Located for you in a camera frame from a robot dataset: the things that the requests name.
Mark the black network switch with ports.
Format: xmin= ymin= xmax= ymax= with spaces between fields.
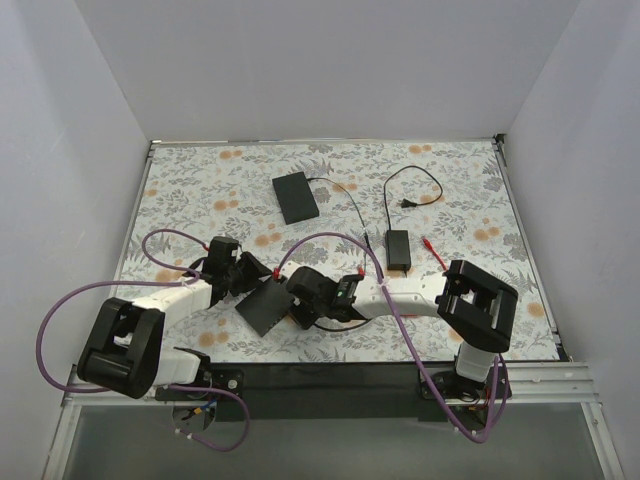
xmin=235 ymin=279 xmax=294 ymax=337

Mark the black rectangular box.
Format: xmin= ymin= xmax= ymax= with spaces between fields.
xmin=272 ymin=172 xmax=319 ymax=225

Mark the black cable with plug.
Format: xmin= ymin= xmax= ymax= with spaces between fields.
xmin=305 ymin=176 xmax=374 ymax=334

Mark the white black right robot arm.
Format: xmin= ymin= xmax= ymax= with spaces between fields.
xmin=281 ymin=260 xmax=518 ymax=389

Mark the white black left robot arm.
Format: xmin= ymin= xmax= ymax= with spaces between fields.
xmin=77 ymin=236 xmax=271 ymax=399

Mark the black power adapter brick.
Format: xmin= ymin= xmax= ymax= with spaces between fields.
xmin=385 ymin=230 xmax=411 ymax=273

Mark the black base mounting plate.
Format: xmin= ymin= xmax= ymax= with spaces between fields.
xmin=154 ymin=364 xmax=514 ymax=424

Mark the floral patterned table mat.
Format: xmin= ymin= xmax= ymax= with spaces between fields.
xmin=116 ymin=141 xmax=558 ymax=361

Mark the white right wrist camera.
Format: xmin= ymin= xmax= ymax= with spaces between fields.
xmin=273 ymin=260 xmax=301 ymax=281

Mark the red ethernet cable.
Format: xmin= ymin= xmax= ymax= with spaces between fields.
xmin=354 ymin=238 xmax=449 ymax=321

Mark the black power cord with prongs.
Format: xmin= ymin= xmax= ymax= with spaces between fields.
xmin=383 ymin=165 xmax=445 ymax=231

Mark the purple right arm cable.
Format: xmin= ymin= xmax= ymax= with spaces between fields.
xmin=273 ymin=233 xmax=511 ymax=444

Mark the aluminium frame rail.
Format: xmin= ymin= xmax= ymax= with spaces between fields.
xmin=62 ymin=362 xmax=601 ymax=406

